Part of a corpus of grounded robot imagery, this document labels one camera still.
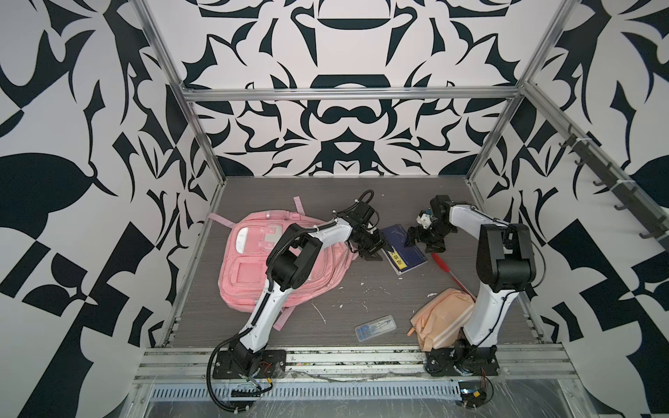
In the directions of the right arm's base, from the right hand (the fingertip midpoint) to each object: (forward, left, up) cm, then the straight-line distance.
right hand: (415, 243), depth 98 cm
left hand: (-4, +10, +2) cm, 11 cm away
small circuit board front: (-45, -7, -2) cm, 46 cm away
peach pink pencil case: (-28, -2, -1) cm, 28 cm away
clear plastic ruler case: (-29, +18, 0) cm, 34 cm away
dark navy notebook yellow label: (-6, +5, 0) cm, 8 cm away
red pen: (-9, -9, -1) cm, 13 cm away
